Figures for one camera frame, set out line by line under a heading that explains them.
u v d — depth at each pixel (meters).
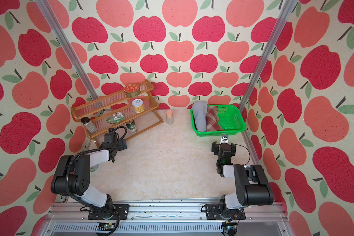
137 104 0.98
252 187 0.46
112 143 0.76
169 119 1.11
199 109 1.04
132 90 0.87
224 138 0.79
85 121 0.82
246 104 1.16
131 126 0.98
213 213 0.73
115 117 0.89
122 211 0.75
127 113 0.94
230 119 1.16
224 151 0.71
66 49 0.84
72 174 0.46
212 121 1.04
